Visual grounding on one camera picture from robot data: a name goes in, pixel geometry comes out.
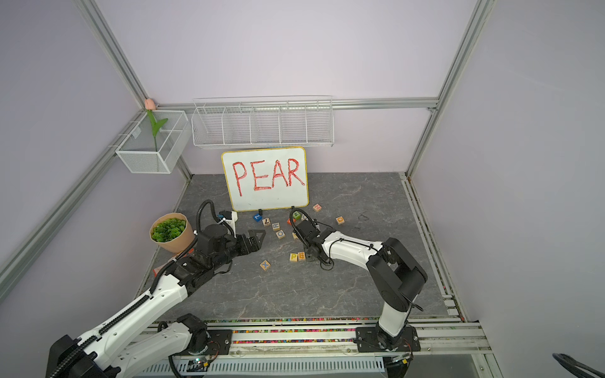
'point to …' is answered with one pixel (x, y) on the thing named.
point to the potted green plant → (172, 231)
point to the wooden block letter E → (301, 256)
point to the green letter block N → (296, 215)
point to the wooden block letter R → (340, 220)
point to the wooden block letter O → (280, 234)
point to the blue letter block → (257, 217)
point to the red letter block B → (288, 221)
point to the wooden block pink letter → (317, 207)
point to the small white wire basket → (157, 154)
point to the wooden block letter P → (293, 257)
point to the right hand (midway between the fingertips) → (315, 249)
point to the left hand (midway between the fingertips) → (256, 235)
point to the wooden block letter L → (266, 222)
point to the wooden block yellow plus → (295, 235)
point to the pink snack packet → (157, 269)
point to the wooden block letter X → (265, 264)
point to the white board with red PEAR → (266, 179)
